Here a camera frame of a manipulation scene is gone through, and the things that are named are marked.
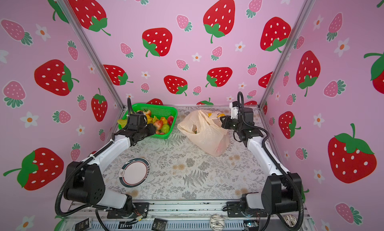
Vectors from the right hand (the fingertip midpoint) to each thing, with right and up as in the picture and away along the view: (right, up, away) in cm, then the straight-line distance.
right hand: (220, 117), depth 82 cm
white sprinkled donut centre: (-3, -51, -12) cm, 52 cm away
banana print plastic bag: (-9, -6, -2) cm, 11 cm away
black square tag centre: (-31, -51, -13) cm, 61 cm away
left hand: (-40, -6, +8) cm, 41 cm away
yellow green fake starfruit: (-62, -3, +14) cm, 63 cm away
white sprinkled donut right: (+31, -49, -13) cm, 59 cm away
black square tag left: (-67, -51, -13) cm, 85 cm away
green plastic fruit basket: (-43, +5, +29) cm, 52 cm away
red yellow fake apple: (-39, -4, +15) cm, 42 cm away
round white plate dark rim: (-52, -33, +7) cm, 62 cm away
